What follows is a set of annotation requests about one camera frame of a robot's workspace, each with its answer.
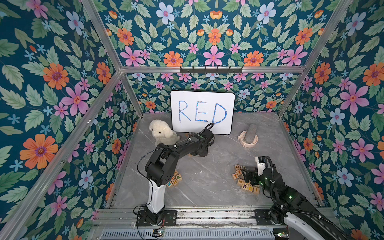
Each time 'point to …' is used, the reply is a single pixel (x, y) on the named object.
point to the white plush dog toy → (162, 133)
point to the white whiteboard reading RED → (192, 111)
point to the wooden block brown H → (175, 182)
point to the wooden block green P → (179, 177)
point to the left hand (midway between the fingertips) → (203, 152)
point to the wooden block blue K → (169, 184)
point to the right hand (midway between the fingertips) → (250, 167)
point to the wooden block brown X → (175, 173)
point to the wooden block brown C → (237, 166)
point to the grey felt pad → (251, 133)
